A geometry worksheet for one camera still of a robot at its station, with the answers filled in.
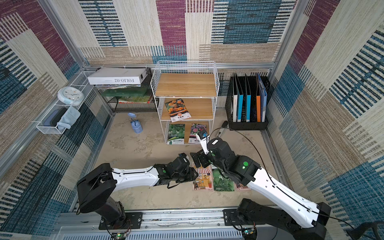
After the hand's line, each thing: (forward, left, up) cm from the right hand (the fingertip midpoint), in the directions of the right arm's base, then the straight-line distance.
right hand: (199, 147), depth 69 cm
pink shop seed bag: (-6, -3, -26) cm, 27 cm away
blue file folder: (+31, -38, +1) cm, 49 cm away
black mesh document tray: (+50, +65, -18) cm, 84 cm away
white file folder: (+32, -22, -3) cm, 39 cm away
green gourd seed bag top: (-7, -12, -27) cm, 30 cm away
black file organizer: (+30, -38, -22) cm, 53 cm away
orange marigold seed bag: (+26, +12, -2) cm, 28 cm away
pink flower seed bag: (+30, +1, -25) cm, 39 cm away
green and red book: (+41, +42, -6) cm, 59 cm away
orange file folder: (+32, -36, -1) cm, 48 cm away
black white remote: (+27, -17, -23) cm, 40 cm away
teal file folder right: (+32, -29, +3) cm, 43 cm away
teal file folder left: (+31, -25, -1) cm, 40 cm away
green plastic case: (+44, +40, -2) cm, 59 cm away
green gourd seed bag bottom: (+26, +15, -25) cm, 39 cm away
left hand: (-5, +1, -22) cm, 22 cm away
